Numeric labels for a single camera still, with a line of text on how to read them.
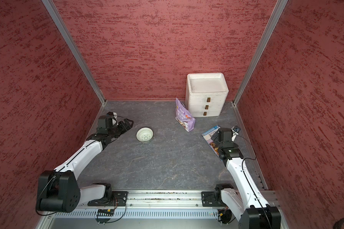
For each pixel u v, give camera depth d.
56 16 0.74
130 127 0.78
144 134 0.98
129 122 0.78
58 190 0.40
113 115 0.80
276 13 0.73
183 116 0.92
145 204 0.74
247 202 0.41
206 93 0.94
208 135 1.00
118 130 0.74
